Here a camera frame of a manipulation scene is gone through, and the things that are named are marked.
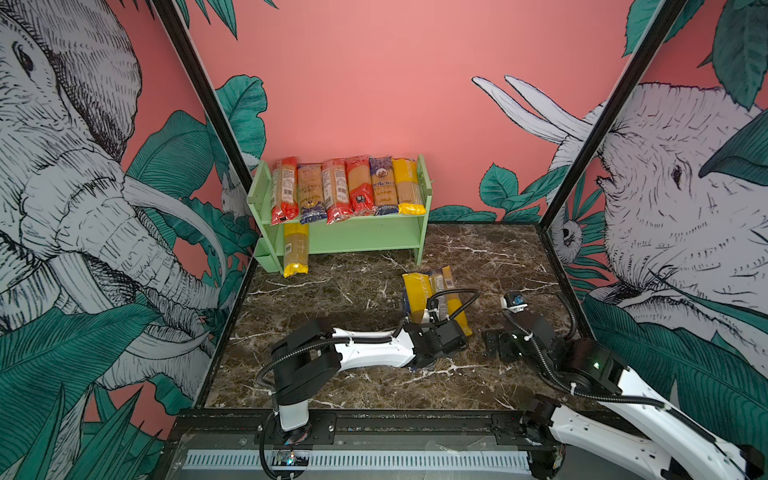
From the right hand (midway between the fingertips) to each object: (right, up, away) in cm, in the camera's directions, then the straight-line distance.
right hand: (495, 329), depth 71 cm
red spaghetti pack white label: (-42, +38, +17) cm, 59 cm away
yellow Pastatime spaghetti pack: (-16, +7, +25) cm, 30 cm away
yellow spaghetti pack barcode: (-55, +17, +20) cm, 61 cm away
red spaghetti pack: (-57, +37, +15) cm, 69 cm away
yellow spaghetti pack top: (-21, +41, +22) cm, 51 cm away
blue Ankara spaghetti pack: (-28, +39, +19) cm, 52 cm away
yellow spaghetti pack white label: (-10, +6, 0) cm, 12 cm away
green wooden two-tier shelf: (-24, +24, +27) cm, 44 cm away
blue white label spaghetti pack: (-13, +7, +2) cm, 15 cm away
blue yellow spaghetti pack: (-48, +32, +12) cm, 59 cm away
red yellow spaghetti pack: (-35, +39, +18) cm, 55 cm away
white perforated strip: (-31, -31, -1) cm, 44 cm away
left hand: (-12, -5, +12) cm, 18 cm away
